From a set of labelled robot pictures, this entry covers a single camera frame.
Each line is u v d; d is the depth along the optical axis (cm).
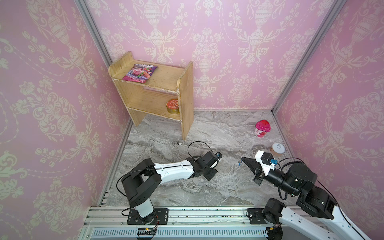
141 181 49
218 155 77
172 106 90
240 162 61
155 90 104
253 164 50
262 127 98
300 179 42
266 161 46
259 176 51
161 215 75
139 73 76
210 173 75
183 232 78
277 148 94
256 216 73
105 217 76
